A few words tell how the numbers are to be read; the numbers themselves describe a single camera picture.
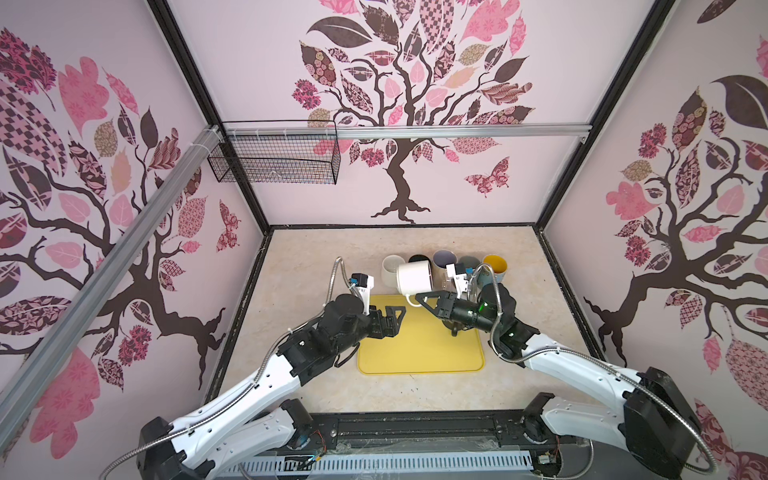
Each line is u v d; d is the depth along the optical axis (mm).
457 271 698
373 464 697
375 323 624
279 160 1222
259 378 462
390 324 632
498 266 983
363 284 634
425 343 893
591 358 490
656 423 403
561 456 709
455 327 873
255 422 568
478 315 642
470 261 976
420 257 984
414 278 705
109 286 525
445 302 664
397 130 937
